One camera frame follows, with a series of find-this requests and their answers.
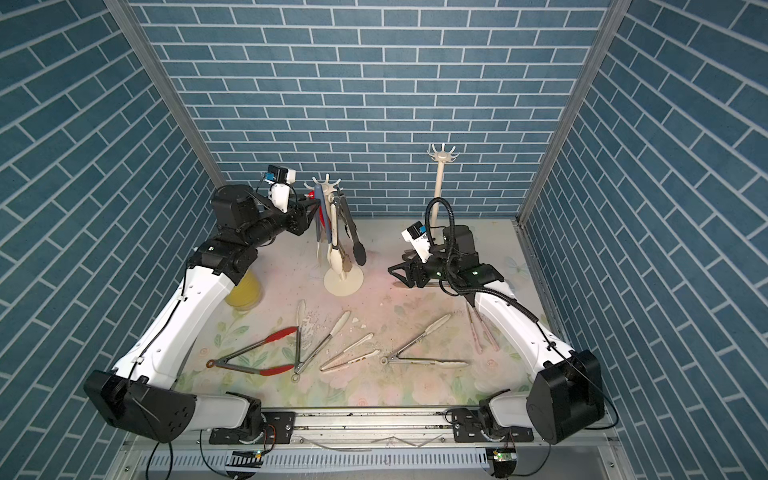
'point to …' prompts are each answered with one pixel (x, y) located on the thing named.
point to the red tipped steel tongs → (224, 362)
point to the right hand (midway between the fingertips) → (402, 264)
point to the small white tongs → (327, 365)
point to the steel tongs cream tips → (340, 261)
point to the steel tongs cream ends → (395, 357)
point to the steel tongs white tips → (300, 364)
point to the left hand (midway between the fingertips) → (320, 199)
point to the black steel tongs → (358, 246)
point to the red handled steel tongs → (322, 219)
